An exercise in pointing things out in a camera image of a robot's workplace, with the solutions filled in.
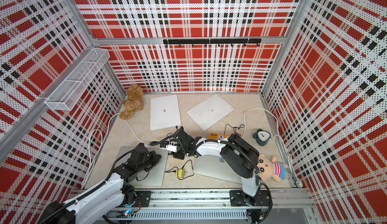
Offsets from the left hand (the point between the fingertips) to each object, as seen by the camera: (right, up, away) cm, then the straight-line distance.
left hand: (164, 155), depth 87 cm
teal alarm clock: (+60, +9, +5) cm, 61 cm away
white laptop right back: (+28, +25, +27) cm, 47 cm away
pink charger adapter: (+47, +12, +11) cm, 49 cm away
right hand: (+6, +3, 0) cm, 7 cm away
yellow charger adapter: (+11, -8, -7) cm, 15 cm away
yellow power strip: (+30, +10, +6) cm, 32 cm away
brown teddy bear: (-24, +31, +12) cm, 41 cm away
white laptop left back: (-5, +24, +22) cm, 33 cm away
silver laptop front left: (-5, -11, -3) cm, 13 cm away
